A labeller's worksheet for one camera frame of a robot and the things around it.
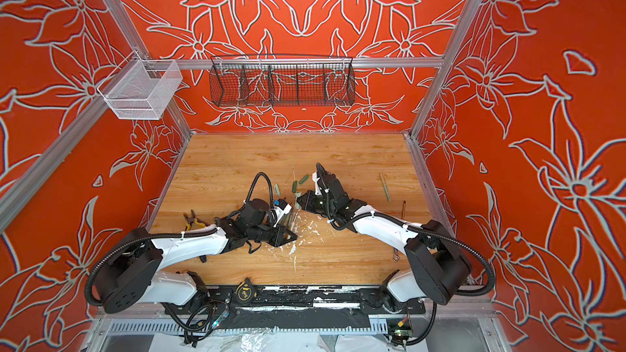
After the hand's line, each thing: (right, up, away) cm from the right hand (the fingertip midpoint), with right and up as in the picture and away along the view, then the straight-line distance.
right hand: (292, 200), depth 82 cm
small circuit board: (+33, -36, -13) cm, 51 cm away
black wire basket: (-6, +47, +18) cm, 51 cm away
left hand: (+1, -12, -1) cm, 12 cm away
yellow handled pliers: (-38, -9, +8) cm, 40 cm away
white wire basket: (-60, +41, +10) cm, 73 cm away
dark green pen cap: (-1, +2, +19) cm, 19 cm away
